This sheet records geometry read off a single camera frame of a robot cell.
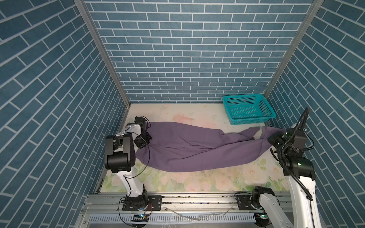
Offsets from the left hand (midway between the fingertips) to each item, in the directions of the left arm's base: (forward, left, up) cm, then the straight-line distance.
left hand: (150, 143), depth 96 cm
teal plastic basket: (+33, -77, 0) cm, 84 cm away
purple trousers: (-3, -17, +1) cm, 18 cm away
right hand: (-11, -70, +28) cm, 77 cm away
